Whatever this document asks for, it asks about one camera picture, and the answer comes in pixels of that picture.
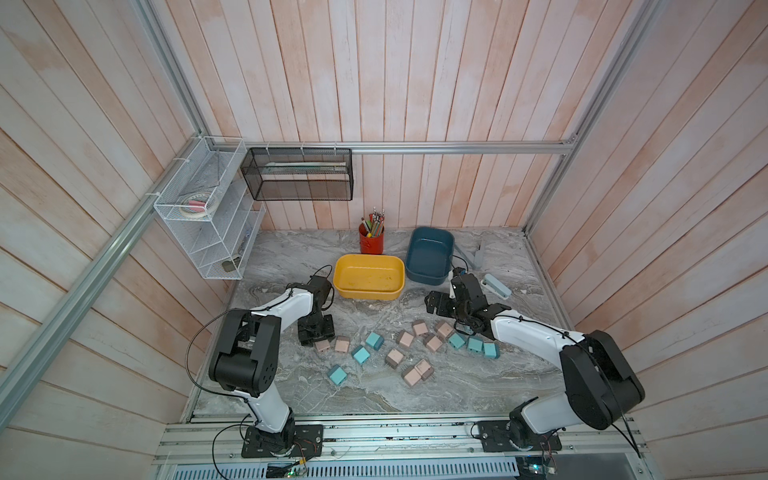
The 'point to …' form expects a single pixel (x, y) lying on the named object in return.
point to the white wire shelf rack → (216, 243)
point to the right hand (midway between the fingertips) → (436, 298)
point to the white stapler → (496, 287)
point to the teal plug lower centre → (361, 354)
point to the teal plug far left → (338, 375)
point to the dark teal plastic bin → (430, 255)
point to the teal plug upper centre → (375, 340)
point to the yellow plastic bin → (369, 277)
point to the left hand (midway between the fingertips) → (323, 343)
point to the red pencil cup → (371, 233)
